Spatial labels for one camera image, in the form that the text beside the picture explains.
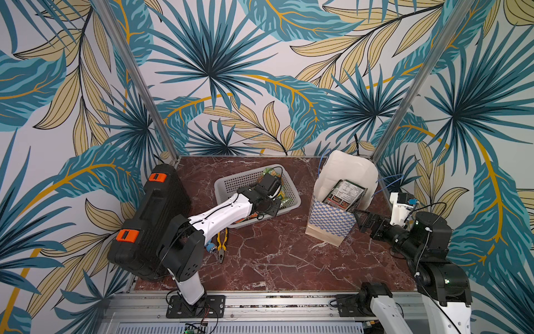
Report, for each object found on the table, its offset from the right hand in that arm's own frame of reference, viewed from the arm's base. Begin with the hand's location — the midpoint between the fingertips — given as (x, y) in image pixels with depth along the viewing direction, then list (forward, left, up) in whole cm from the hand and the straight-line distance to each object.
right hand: (366, 213), depth 64 cm
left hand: (+14, +28, -18) cm, 36 cm away
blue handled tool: (+1, +54, -26) cm, 60 cm away
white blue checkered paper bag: (+4, +9, -14) cm, 17 cm away
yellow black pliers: (+2, +49, -28) cm, 57 cm away
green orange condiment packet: (+21, +23, -23) cm, 39 cm away
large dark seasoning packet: (+19, -4, -18) cm, 26 cm away
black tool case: (-8, +68, -3) cm, 69 cm away
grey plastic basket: (+29, +49, -23) cm, 62 cm away
